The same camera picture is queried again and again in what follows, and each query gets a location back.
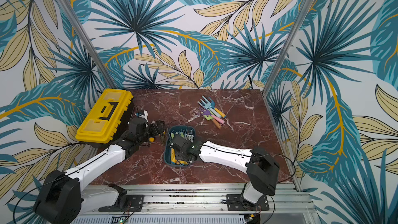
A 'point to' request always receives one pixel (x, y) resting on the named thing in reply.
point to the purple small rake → (207, 112)
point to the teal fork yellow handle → (212, 104)
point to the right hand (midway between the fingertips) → (179, 154)
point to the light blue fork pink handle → (207, 104)
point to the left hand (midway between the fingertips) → (158, 126)
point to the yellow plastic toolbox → (106, 117)
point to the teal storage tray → (186, 131)
